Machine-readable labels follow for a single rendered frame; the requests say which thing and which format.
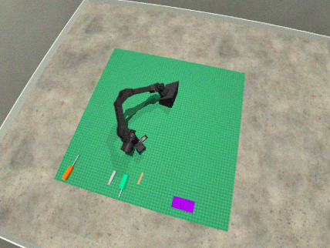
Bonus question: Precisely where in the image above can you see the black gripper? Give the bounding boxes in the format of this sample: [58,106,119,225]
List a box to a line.
[132,137,146,153]

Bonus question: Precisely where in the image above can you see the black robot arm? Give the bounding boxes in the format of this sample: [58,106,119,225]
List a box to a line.
[113,82,169,153]

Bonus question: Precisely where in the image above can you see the purple rectangular block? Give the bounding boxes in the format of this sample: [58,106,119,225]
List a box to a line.
[171,196,195,213]

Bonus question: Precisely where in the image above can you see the black strip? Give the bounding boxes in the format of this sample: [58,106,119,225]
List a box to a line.
[139,135,148,142]

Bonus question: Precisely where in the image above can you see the orange-handled screwdriver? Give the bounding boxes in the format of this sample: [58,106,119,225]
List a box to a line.
[62,157,78,180]

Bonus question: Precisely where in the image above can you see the green work mat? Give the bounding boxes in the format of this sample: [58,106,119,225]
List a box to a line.
[55,49,245,232]

